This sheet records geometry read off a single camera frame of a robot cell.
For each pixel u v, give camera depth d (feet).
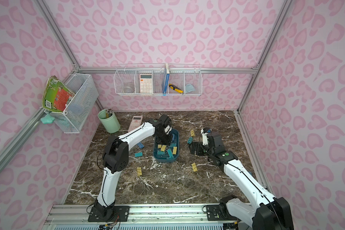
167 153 3.05
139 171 2.88
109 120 3.21
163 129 2.69
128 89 3.17
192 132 3.44
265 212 1.27
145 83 3.07
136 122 3.68
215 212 2.39
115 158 1.83
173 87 3.21
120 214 2.42
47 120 2.04
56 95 2.39
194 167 2.89
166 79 2.82
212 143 2.05
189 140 3.30
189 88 3.30
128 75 3.16
